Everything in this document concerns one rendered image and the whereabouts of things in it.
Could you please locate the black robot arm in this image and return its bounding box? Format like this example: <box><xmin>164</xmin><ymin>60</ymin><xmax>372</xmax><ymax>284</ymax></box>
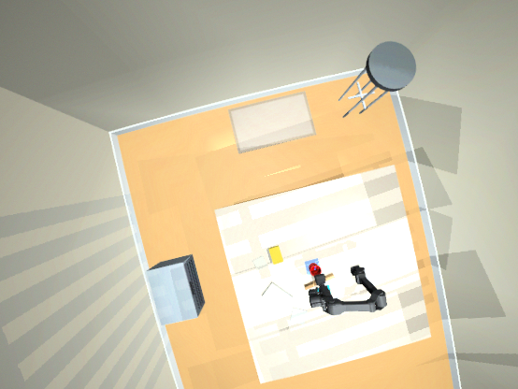
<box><xmin>308</xmin><ymin>265</ymin><xmax>387</xmax><ymax>316</ymax></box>

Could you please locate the tan wooden bar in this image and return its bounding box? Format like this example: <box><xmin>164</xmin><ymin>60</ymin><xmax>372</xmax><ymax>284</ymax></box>
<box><xmin>303</xmin><ymin>273</ymin><xmax>335</xmax><ymax>290</ymax></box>

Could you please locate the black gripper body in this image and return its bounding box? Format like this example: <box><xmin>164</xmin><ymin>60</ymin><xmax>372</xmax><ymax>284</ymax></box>
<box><xmin>314</xmin><ymin>274</ymin><xmax>330</xmax><ymax>296</ymax></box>

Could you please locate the dark red cup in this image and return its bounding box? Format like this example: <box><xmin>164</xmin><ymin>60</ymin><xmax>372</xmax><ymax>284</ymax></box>
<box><xmin>309</xmin><ymin>263</ymin><xmax>322</xmax><ymax>277</ymax></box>

